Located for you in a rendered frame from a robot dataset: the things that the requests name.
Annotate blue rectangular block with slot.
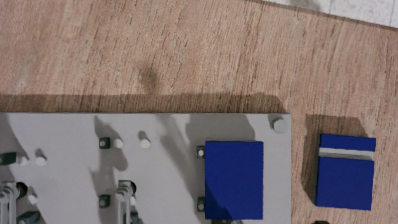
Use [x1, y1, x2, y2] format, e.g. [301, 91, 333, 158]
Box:
[311, 133, 376, 211]

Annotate blue rectangular plate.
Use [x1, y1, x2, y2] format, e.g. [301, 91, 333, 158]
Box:
[205, 141, 263, 220]

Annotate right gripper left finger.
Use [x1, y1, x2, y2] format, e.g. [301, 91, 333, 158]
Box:
[211, 219, 226, 224]

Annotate grey fixture plate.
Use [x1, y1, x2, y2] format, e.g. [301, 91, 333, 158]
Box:
[0, 112, 291, 224]

